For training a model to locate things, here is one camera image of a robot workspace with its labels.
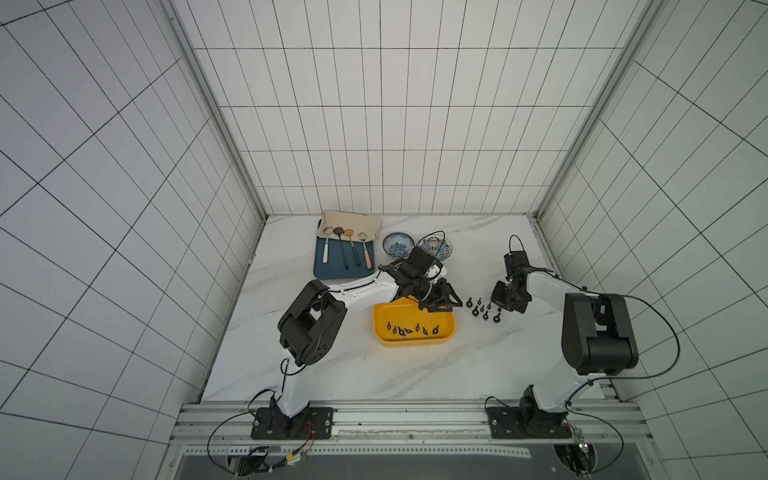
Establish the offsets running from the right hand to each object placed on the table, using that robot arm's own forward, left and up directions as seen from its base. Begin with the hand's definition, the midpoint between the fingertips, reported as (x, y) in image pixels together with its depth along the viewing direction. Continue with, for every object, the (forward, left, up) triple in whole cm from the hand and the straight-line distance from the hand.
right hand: (490, 298), depth 96 cm
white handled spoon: (+25, +59, +3) cm, 64 cm away
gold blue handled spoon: (+25, +51, +2) cm, 57 cm away
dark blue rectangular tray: (+8, +53, +1) cm, 54 cm away
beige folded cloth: (+31, +49, +2) cm, 58 cm away
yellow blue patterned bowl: (+19, +17, +3) cm, 25 cm away
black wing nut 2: (-4, +1, +1) cm, 4 cm away
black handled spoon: (+25, +55, +2) cm, 60 cm away
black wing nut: (-2, +7, 0) cm, 8 cm away
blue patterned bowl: (+18, +31, +4) cm, 36 cm away
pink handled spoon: (+22, +45, +3) cm, 50 cm away
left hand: (-11, +15, +12) cm, 22 cm away
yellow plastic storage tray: (-11, +29, +2) cm, 31 cm away
